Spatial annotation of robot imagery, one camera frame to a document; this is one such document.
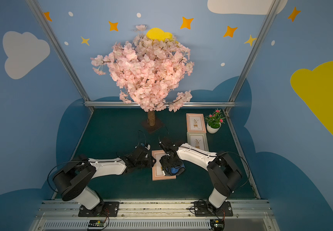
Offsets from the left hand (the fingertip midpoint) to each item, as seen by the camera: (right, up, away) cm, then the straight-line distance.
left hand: (155, 159), depth 91 cm
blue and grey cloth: (+12, -5, -7) cm, 15 cm away
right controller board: (+34, -30, -18) cm, 48 cm away
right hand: (+9, -2, -4) cm, 10 cm away
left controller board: (-28, -28, -19) cm, 44 cm away
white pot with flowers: (+41, +24, +10) cm, 49 cm away
